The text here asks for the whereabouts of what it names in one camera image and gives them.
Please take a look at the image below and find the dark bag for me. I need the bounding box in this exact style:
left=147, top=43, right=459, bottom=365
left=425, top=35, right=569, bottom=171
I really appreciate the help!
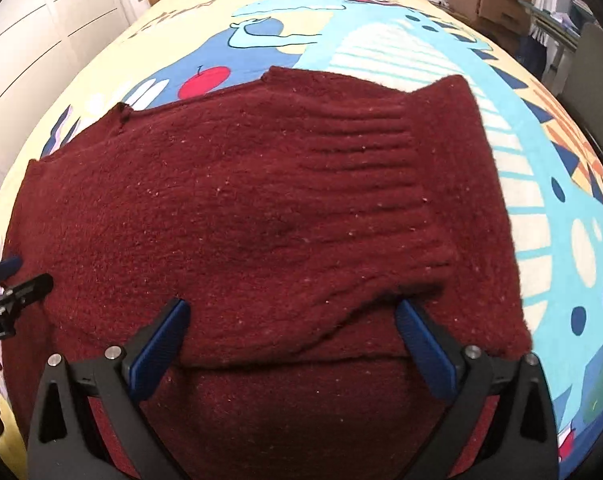
left=519, top=35, right=551, bottom=80

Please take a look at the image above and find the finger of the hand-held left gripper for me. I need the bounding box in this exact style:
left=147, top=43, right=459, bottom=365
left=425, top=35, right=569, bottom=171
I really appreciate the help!
left=0, top=256, right=24, bottom=287
left=0, top=274, right=54, bottom=309

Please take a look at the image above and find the grey chair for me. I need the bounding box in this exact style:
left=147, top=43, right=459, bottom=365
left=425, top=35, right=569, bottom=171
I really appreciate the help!
left=561, top=22, right=603, bottom=171

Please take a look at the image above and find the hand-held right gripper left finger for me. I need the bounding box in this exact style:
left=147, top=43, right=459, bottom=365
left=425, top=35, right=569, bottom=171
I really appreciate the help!
left=27, top=297, right=192, bottom=480

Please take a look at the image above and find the yellow dinosaur printed blanket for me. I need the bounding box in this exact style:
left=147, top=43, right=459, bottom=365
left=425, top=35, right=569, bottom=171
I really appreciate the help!
left=0, top=0, right=603, bottom=476

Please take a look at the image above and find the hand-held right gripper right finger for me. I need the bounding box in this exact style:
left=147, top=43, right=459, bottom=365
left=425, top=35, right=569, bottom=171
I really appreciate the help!
left=394, top=299, right=559, bottom=480

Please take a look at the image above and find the dark red knit sweater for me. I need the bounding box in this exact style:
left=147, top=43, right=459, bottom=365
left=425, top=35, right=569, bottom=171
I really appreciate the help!
left=1, top=66, right=535, bottom=480

